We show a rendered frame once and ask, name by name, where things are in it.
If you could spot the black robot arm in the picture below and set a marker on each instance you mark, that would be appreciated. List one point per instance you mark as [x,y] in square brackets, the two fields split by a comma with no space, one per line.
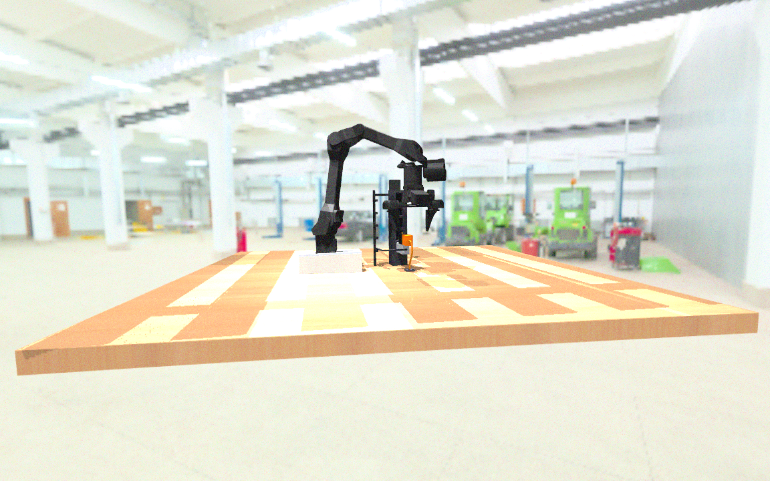
[338,144]

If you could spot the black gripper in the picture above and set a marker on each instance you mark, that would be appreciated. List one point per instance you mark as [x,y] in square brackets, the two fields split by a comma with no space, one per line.
[393,205]

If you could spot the orange power plug with cord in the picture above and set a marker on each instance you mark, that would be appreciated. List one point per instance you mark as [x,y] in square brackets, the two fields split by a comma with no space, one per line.
[406,240]

